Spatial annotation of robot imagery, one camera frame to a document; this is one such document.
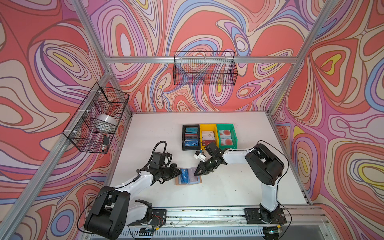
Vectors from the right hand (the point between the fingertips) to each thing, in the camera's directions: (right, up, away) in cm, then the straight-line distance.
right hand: (197, 177), depth 87 cm
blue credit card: (-7, +1, -1) cm, 8 cm away
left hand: (-9, +4, -1) cm, 10 cm away
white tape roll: (-44, +31, -16) cm, 57 cm away
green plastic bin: (+21, +23, +15) cm, 35 cm away
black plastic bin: (-4, +21, +15) cm, 26 cm away
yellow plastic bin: (+9, +25, +18) cm, 32 cm away
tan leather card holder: (-3, -1, -2) cm, 4 cm away
